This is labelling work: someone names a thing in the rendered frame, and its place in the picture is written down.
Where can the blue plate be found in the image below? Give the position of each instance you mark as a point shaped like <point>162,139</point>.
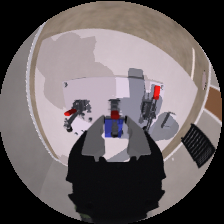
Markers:
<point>108,124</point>

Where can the toggle clamp with red handle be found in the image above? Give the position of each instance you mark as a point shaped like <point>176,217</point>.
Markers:
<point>77,110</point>
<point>149,108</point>

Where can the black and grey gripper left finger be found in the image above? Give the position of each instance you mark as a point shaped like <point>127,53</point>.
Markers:
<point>88,148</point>

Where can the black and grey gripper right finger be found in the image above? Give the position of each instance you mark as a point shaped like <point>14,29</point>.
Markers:
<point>142,146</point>

